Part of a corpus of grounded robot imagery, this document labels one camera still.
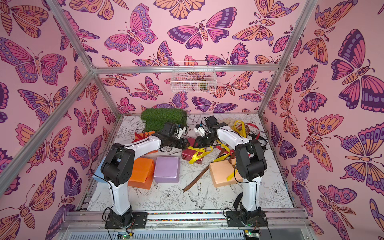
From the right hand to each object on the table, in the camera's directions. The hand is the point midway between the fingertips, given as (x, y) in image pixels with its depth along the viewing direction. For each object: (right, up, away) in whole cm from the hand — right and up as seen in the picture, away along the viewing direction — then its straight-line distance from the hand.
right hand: (197, 144), depth 93 cm
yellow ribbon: (+3, -4, -2) cm, 6 cm away
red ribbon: (-38, +4, +5) cm, 39 cm away
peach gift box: (+15, -15, -9) cm, 23 cm away
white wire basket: (-2, +43, +3) cm, 43 cm away
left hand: (-6, +1, +3) cm, 7 cm away
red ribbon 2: (+22, -5, +5) cm, 23 cm away
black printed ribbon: (+22, -29, -13) cm, 38 cm away
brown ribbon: (+22, -9, +2) cm, 24 cm away
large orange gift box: (-29, -13, -15) cm, 35 cm away
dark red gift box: (-6, -5, -3) cm, 8 cm away
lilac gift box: (-17, -13, -8) cm, 23 cm away
